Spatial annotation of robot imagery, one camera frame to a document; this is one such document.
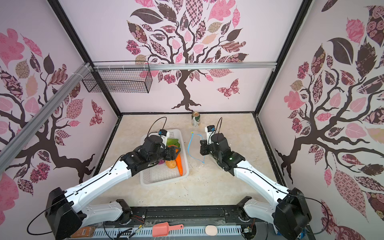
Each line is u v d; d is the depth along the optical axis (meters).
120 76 0.95
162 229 0.70
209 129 0.68
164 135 0.68
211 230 0.69
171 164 0.87
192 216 0.75
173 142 0.90
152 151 0.58
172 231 0.70
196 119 1.05
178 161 0.90
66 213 0.37
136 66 0.90
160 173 0.88
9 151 0.50
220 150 0.59
